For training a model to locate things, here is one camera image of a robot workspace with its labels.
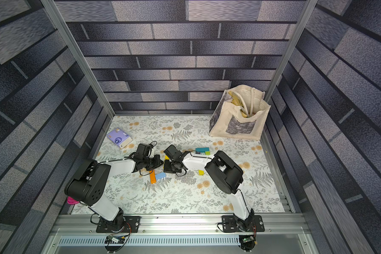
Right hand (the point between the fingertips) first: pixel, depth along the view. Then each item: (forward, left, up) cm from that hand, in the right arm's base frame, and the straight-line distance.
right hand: (164, 169), depth 92 cm
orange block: (-5, +6, +1) cm, 8 cm away
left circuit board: (-35, +20, -1) cm, 40 cm away
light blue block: (-5, +3, +1) cm, 6 cm away
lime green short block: (+12, -26, 0) cm, 29 cm away
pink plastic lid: (-22, +39, +11) cm, 46 cm away
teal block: (+15, -23, 0) cm, 27 cm away
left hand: (+5, 0, +2) cm, 5 cm away
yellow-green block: (-2, -22, 0) cm, 22 cm away
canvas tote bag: (+24, -45, +24) cm, 56 cm away
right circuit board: (-33, -44, -4) cm, 55 cm away
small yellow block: (-2, -4, +17) cm, 18 cm away
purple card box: (+18, +31, +6) cm, 36 cm away
